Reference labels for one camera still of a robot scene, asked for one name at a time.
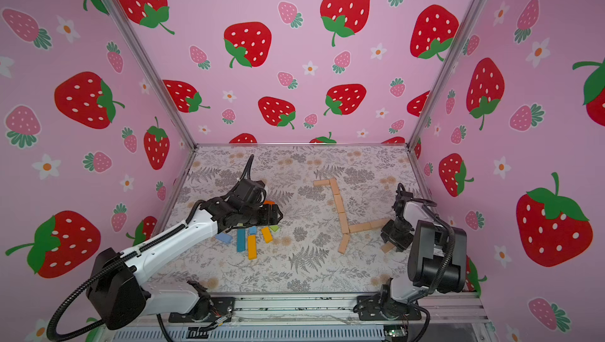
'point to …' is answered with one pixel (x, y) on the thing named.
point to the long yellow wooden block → (252, 248)
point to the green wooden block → (274, 228)
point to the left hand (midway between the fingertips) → (277, 216)
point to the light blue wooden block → (253, 230)
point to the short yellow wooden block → (267, 235)
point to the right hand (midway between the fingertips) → (389, 242)
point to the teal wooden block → (241, 239)
